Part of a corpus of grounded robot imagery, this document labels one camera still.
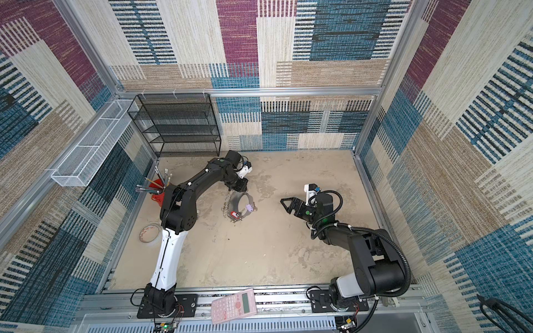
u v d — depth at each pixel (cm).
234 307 72
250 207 99
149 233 91
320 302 73
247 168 97
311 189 83
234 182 91
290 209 80
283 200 85
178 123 108
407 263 41
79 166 72
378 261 44
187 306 74
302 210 79
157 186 95
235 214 96
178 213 66
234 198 109
